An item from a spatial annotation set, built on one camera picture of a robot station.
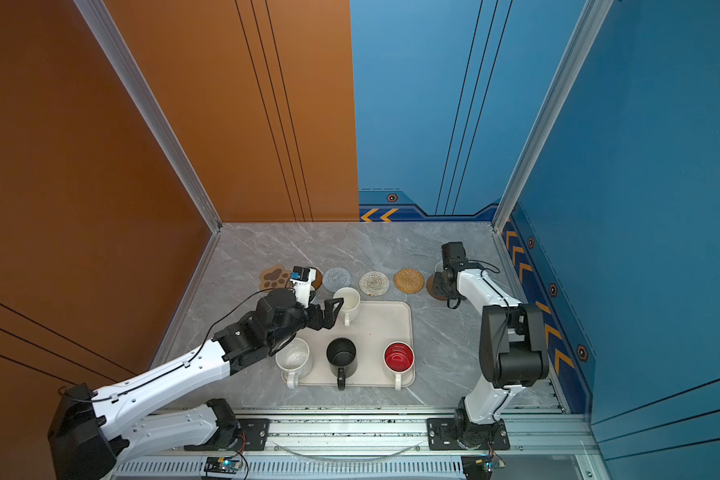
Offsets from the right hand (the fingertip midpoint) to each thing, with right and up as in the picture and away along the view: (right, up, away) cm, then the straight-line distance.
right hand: (442, 288), depth 95 cm
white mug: (-29, -4, -11) cm, 31 cm away
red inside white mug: (-15, -18, -12) cm, 26 cm away
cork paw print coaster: (-57, +3, +10) cm, 58 cm away
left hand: (-33, +1, -20) cm, 38 cm away
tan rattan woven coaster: (-10, +1, +7) cm, 12 cm away
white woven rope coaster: (-22, 0, +7) cm, 23 cm away
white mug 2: (-45, -20, -11) cm, 50 cm away
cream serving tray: (-21, -11, -3) cm, 24 cm away
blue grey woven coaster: (-35, +2, +8) cm, 36 cm away
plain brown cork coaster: (-3, -1, +4) cm, 5 cm away
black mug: (-31, -18, -11) cm, 38 cm away
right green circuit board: (+2, -39, -25) cm, 47 cm away
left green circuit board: (-58, -39, -24) cm, 74 cm away
